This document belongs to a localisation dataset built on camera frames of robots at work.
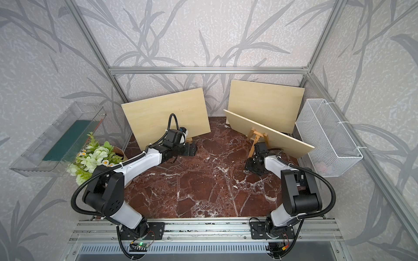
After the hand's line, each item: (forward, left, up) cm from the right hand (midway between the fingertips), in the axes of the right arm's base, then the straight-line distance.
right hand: (247, 167), depth 94 cm
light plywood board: (+32, -20, +18) cm, 42 cm away
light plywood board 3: (+19, +55, +23) cm, 62 cm away
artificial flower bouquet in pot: (-10, +66, +31) cm, 74 cm away
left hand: (+7, +32, +11) cm, 35 cm away
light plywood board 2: (-6, -16, +28) cm, 33 cm away
